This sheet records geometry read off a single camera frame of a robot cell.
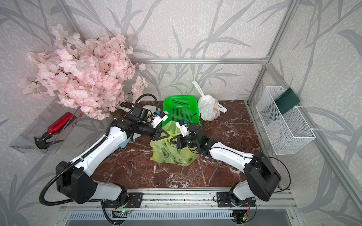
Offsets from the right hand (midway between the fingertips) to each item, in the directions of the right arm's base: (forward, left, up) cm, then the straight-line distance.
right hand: (170, 139), depth 77 cm
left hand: (+1, +1, +4) cm, 4 cm away
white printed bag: (+26, +31, -3) cm, 40 cm away
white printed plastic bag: (+27, -24, -3) cm, 36 cm away
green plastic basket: (+39, -1, -17) cm, 42 cm away
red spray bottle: (-10, +51, +17) cm, 55 cm away
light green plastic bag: (-4, +4, -5) cm, 8 cm away
